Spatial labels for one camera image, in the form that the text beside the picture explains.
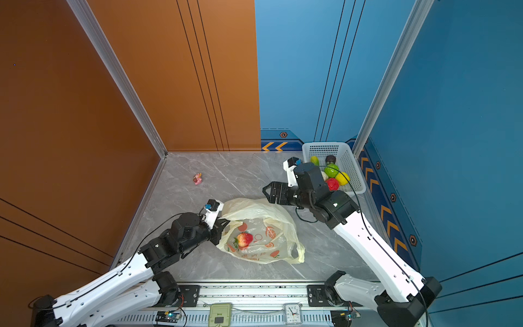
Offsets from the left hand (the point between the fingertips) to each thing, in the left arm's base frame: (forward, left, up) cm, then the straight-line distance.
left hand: (230, 218), depth 75 cm
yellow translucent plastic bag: (+2, -10, -17) cm, 20 cm away
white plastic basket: (+41, -56, -12) cm, 71 cm away
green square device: (-28, +2, -15) cm, 32 cm away
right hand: (+3, -14, +13) cm, 19 cm away
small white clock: (-27, -23, -15) cm, 39 cm away
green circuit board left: (-28, +20, -19) cm, 39 cm away
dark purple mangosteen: (+44, -48, -12) cm, 66 cm away
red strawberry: (-3, -4, -14) cm, 15 cm away
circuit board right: (-28, -40, -17) cm, 52 cm away
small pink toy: (+30, +23, -15) cm, 40 cm away
